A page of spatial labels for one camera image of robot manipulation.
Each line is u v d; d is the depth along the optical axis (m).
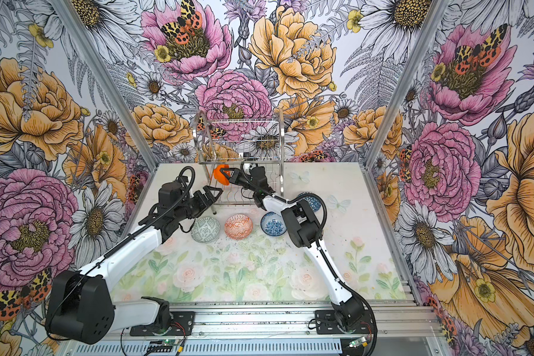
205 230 0.95
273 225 0.97
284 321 0.76
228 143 1.16
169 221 0.62
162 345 0.71
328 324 0.73
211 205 0.75
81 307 0.41
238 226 0.97
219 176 0.97
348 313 0.65
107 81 0.88
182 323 0.73
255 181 0.85
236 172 0.92
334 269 0.67
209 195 0.75
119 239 0.99
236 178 0.91
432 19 0.73
